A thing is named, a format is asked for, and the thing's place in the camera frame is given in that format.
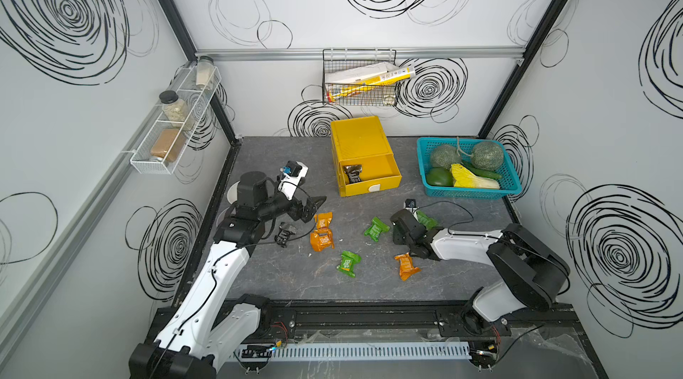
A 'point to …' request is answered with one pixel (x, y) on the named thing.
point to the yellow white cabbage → (462, 178)
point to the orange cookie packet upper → (322, 221)
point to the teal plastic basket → (438, 182)
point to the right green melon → (487, 156)
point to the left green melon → (444, 156)
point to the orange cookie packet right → (405, 266)
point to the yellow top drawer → (380, 173)
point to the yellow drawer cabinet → (361, 141)
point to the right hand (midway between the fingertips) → (401, 229)
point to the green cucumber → (482, 172)
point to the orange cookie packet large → (322, 237)
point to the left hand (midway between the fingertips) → (311, 188)
